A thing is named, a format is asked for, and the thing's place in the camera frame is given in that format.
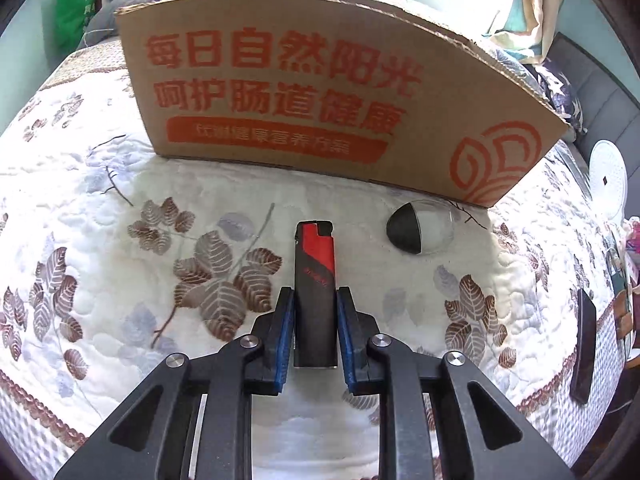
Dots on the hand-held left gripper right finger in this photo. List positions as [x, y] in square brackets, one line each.
[415, 410]

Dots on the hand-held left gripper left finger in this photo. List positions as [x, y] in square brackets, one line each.
[210, 410]

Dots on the green shopping bag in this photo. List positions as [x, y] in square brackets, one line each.
[75, 5]

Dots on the dark star print duvet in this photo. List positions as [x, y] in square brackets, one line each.
[560, 90]

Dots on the grey padded headboard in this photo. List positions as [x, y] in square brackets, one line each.
[595, 90]

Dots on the red printed cardboard box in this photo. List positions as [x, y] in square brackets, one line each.
[300, 85]

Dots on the colourful printed bag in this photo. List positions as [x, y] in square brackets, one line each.
[620, 285]

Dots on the black phone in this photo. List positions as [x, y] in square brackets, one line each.
[584, 345]

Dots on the black oval case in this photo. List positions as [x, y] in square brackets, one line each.
[405, 232]

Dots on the beige curtain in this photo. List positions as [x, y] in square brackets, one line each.
[537, 5]

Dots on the white round fan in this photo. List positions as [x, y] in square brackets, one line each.
[607, 172]

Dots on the black and red lighter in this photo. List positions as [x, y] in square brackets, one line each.
[314, 300]

